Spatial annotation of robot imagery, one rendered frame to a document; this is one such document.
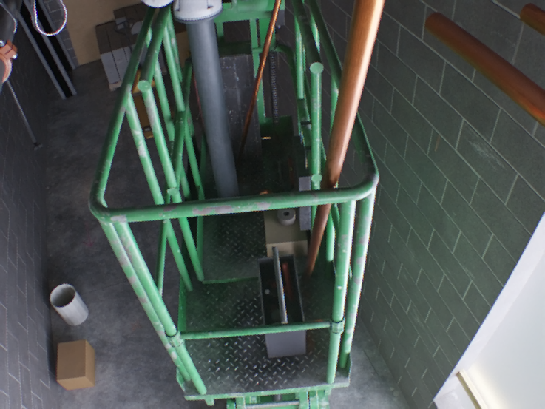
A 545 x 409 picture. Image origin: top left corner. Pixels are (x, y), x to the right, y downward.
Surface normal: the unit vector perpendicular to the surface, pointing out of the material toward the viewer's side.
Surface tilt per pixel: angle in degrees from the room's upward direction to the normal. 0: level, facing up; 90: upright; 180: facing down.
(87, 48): 90
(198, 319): 0
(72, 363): 0
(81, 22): 90
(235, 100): 90
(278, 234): 0
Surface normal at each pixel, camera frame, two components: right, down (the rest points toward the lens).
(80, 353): -0.05, -0.69
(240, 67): 0.06, 0.73
